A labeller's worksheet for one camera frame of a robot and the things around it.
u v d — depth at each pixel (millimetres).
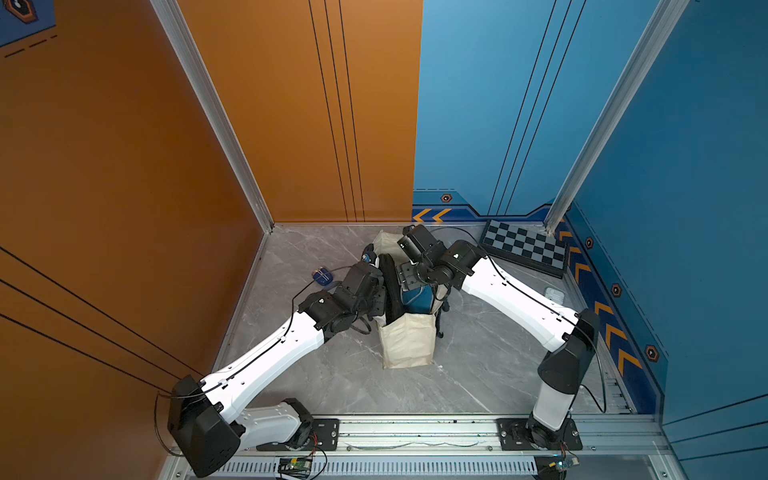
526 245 1089
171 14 695
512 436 725
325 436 740
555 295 994
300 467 710
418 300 876
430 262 567
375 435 751
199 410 391
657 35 725
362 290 563
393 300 794
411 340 746
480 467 696
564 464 696
